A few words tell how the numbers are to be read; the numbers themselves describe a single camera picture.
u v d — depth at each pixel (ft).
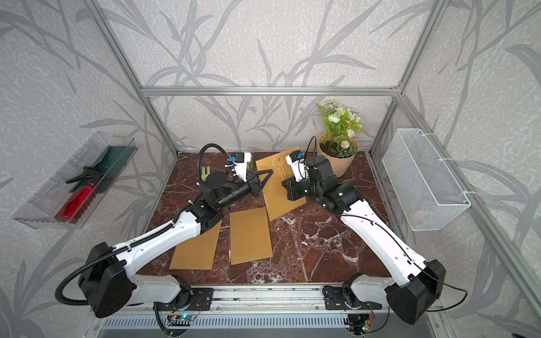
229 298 2.47
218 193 1.84
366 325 2.27
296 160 2.03
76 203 1.93
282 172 2.37
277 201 2.42
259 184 2.19
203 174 3.59
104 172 2.18
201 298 2.41
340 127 2.99
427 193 1.98
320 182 1.72
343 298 2.15
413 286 1.22
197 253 2.78
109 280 1.27
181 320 2.36
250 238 2.88
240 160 2.04
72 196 1.98
